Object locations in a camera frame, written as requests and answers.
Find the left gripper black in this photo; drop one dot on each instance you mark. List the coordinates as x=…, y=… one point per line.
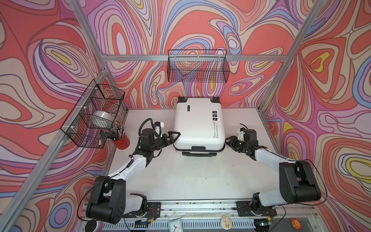
x=169, y=138

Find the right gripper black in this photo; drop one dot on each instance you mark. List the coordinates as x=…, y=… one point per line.
x=231, y=141

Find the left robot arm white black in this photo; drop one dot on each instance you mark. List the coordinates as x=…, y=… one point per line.
x=109, y=201

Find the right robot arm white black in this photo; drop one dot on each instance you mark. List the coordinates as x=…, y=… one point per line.
x=297, y=182

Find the red pen cup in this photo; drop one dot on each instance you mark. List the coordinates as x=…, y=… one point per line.
x=119, y=137

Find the round food badge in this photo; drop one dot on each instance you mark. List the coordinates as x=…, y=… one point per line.
x=225, y=222

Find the small white clock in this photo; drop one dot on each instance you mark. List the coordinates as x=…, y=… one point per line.
x=175, y=226

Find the red round sticker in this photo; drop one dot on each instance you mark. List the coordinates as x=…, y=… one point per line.
x=296, y=224

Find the pink cylinder black top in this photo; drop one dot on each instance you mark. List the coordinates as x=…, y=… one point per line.
x=91, y=226

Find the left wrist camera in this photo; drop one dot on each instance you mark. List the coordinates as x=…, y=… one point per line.
x=158, y=125

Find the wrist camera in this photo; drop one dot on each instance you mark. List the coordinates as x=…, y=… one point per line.
x=158, y=125
x=247, y=135

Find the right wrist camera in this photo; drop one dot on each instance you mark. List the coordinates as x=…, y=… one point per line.
x=247, y=135

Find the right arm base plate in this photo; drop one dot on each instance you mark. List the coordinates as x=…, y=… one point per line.
x=253, y=209

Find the black wire basket on back wall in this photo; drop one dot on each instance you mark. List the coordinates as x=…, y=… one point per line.
x=198, y=65

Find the black wire basket on left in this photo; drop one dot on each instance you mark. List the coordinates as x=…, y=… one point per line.
x=78, y=128

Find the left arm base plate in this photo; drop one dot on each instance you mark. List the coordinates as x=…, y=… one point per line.
x=151, y=210

